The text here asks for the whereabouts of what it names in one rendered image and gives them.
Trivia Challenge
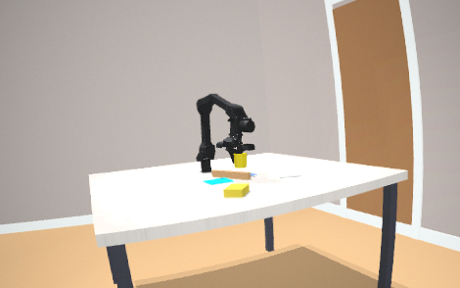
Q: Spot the light brown wooden plank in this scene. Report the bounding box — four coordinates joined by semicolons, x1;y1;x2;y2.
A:
211;169;251;180

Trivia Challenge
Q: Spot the yellow rectangular block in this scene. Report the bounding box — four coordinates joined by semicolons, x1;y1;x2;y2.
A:
223;183;250;197

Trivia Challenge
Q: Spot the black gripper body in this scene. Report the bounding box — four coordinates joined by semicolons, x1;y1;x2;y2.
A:
216;131;255;151

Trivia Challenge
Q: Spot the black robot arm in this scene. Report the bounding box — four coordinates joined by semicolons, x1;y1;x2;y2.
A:
196;94;255;173

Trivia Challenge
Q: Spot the yellow cup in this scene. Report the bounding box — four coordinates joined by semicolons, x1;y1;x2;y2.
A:
233;153;247;168

